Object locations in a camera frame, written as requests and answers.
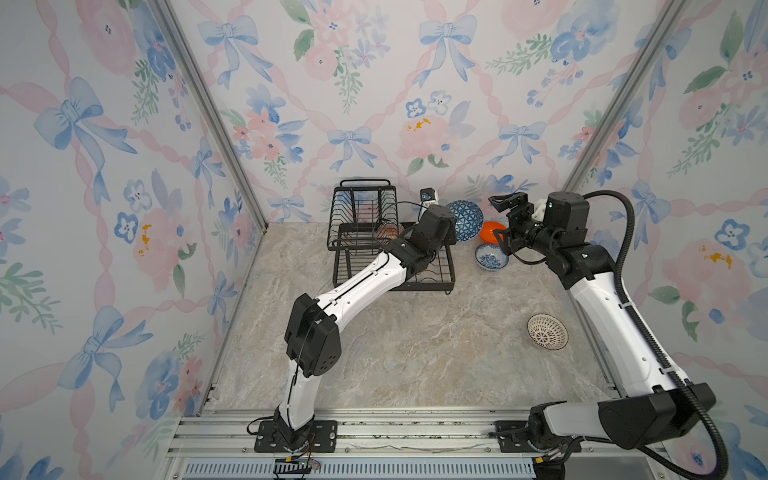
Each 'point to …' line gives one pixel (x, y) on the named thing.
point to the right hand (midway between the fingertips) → (489, 209)
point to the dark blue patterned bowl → (469, 219)
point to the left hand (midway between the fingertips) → (450, 217)
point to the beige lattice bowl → (548, 331)
